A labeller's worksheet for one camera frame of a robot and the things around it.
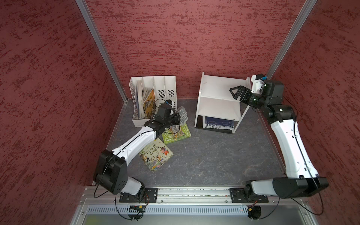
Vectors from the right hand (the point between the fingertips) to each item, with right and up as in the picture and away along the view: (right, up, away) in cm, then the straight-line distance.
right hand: (233, 95), depth 70 cm
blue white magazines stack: (-57, -5, +25) cm, 63 cm away
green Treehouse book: (-26, -24, +27) cm, 45 cm away
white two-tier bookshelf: (-8, -2, +7) cm, 11 cm away
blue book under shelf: (-6, -16, +27) cm, 32 cm away
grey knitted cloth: (-26, -11, +14) cm, 32 cm away
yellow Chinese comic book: (-50, -5, +25) cm, 56 cm away
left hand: (-28, -13, +14) cm, 34 cm away
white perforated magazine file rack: (-50, +4, +23) cm, 55 cm away
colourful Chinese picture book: (-44, -37, +20) cm, 61 cm away
